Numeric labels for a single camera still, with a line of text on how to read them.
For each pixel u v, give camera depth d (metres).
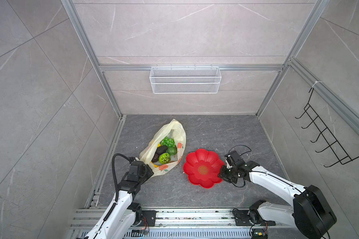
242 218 0.73
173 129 0.92
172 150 0.93
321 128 0.70
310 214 0.41
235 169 0.65
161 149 0.95
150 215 0.75
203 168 0.91
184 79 1.00
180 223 0.73
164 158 0.89
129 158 0.75
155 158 0.90
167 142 0.98
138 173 0.65
